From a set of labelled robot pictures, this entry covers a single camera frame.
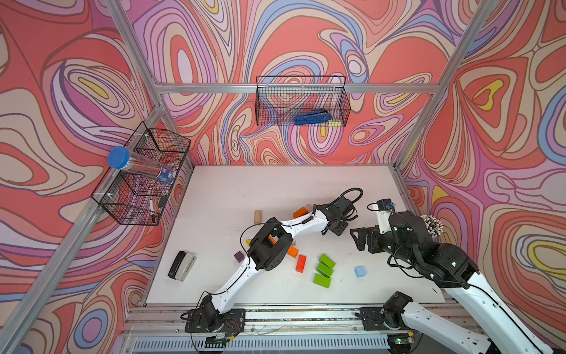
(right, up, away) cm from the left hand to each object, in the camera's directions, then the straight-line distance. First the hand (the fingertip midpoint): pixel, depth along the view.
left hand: (341, 226), depth 96 cm
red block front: (-19, -12, -12) cm, 26 cm away
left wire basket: (-77, +14, -23) cm, 82 cm away
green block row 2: (-10, -14, -14) cm, 22 cm away
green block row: (-8, -12, -11) cm, 18 cm away
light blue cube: (+3, -15, -14) cm, 21 cm away
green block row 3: (-12, -18, -15) cm, 26 cm away
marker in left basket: (-70, +10, -25) cm, 74 cm away
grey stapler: (-64, -12, -14) cm, 67 cm away
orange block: (-19, +6, +2) cm, 20 cm away
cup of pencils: (+27, +4, -20) cm, 34 cm away
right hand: (0, +2, -29) cm, 29 cm away
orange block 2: (-22, -9, -7) cm, 25 cm away
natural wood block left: (-38, +4, +1) cm, 38 cm away
